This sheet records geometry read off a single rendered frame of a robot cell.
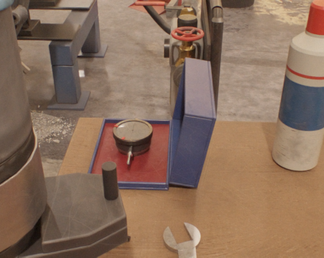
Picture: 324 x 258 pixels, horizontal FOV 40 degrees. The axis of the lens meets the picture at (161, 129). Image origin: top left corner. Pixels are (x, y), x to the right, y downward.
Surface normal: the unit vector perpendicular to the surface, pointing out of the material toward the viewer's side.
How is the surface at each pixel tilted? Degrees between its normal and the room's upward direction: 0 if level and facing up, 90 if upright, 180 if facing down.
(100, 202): 0
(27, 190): 90
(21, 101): 90
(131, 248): 0
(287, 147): 90
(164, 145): 0
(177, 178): 90
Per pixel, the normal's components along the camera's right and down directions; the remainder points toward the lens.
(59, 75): -0.04, 0.55
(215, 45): -0.30, 0.51
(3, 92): 0.95, 0.17
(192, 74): 0.16, -0.82
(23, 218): 0.85, 0.28
